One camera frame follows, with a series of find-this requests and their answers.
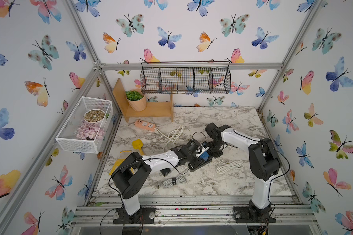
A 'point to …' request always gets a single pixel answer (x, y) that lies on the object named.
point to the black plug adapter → (165, 171)
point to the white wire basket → (66, 139)
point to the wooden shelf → (152, 109)
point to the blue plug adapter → (205, 156)
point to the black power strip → (197, 163)
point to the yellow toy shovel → (137, 144)
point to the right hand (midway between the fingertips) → (205, 155)
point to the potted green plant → (136, 99)
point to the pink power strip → (145, 125)
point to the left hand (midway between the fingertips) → (202, 156)
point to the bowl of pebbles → (94, 116)
